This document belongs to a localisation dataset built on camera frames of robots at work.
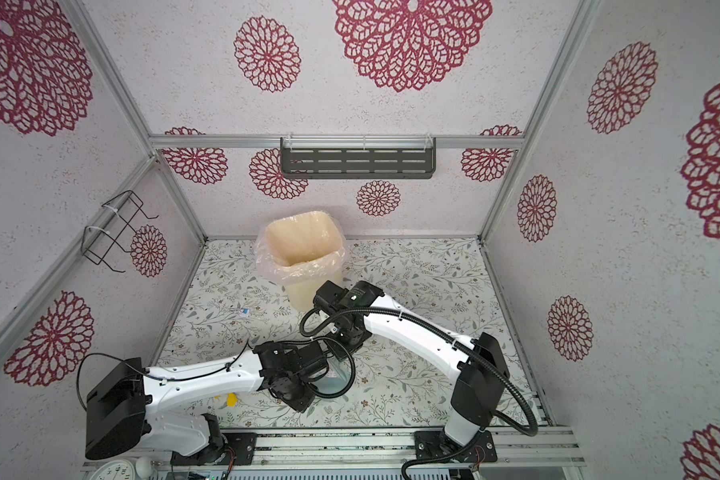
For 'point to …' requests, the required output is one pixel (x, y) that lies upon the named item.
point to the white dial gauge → (118, 469)
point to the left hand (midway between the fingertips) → (303, 407)
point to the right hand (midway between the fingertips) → (339, 347)
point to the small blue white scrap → (245, 310)
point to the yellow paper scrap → (231, 399)
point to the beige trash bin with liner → (303, 251)
